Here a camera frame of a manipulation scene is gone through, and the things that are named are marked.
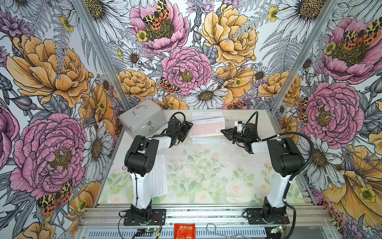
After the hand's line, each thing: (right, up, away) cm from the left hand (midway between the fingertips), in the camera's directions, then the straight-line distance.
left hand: (191, 131), depth 101 cm
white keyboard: (+8, +11, +18) cm, 23 cm away
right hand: (+19, -1, -5) cm, 20 cm away
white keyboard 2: (-18, -28, -16) cm, 37 cm away
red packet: (-2, -44, -32) cm, 55 cm away
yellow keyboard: (+12, -6, +1) cm, 13 cm away
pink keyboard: (+10, +3, +2) cm, 11 cm away
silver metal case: (-30, +8, -4) cm, 31 cm away
